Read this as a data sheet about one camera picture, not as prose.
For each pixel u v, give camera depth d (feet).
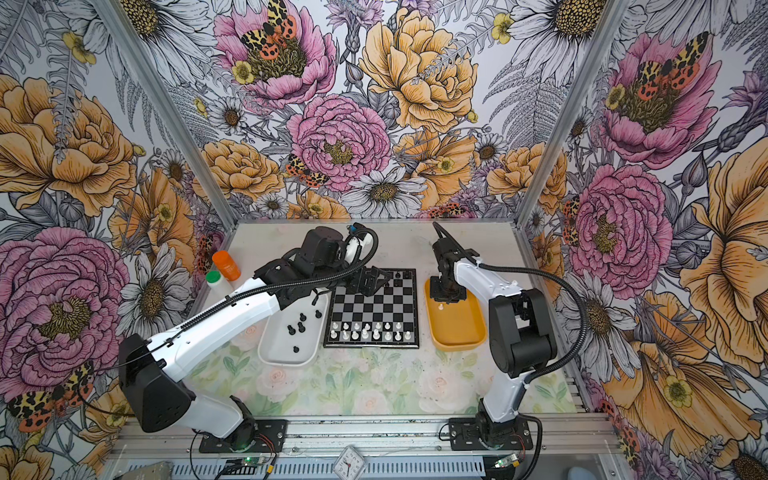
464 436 2.42
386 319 3.01
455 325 2.93
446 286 2.62
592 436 2.50
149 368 1.35
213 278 3.10
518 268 1.70
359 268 1.71
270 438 2.40
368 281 2.17
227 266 3.25
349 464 2.26
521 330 1.60
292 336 3.01
